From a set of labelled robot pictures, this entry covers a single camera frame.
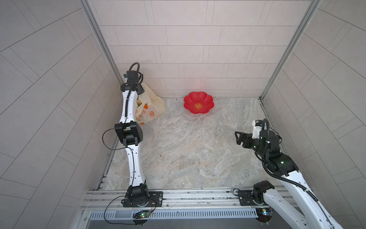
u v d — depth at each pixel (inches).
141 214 25.7
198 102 45.0
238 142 26.3
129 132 24.0
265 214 26.7
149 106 38.3
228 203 28.0
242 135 25.3
